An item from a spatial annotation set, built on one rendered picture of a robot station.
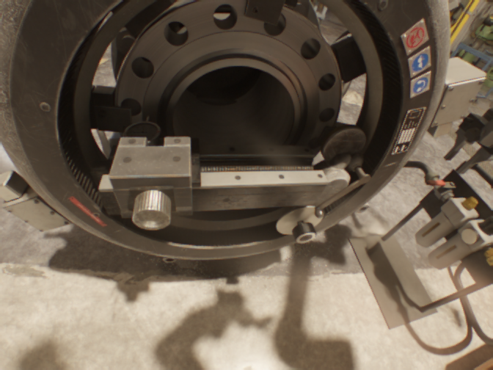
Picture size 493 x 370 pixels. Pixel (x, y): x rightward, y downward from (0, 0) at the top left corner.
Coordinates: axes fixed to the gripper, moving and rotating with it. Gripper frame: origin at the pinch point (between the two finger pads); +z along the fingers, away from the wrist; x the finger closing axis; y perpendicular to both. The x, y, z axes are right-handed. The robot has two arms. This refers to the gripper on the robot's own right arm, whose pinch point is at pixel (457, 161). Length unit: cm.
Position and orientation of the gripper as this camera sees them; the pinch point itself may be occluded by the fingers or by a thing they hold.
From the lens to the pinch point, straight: 90.9
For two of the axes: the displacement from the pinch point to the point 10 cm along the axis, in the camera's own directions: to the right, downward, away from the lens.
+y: -9.6, 0.0, -2.7
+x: 1.8, 7.5, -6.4
